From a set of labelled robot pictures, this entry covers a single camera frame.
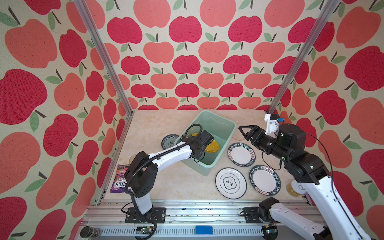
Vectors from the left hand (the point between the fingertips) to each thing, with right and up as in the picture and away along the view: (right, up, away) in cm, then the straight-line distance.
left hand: (208, 147), depth 87 cm
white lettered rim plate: (+33, -19, -1) cm, 39 cm away
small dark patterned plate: (-26, +2, +16) cm, 31 cm away
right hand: (+14, +11, -25) cm, 31 cm away
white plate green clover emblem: (+13, -20, -3) cm, 24 cm away
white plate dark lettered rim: (+23, -7, +11) cm, 27 cm away
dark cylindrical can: (-53, -32, -25) cm, 67 cm away
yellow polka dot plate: (+4, -1, +6) cm, 7 cm away
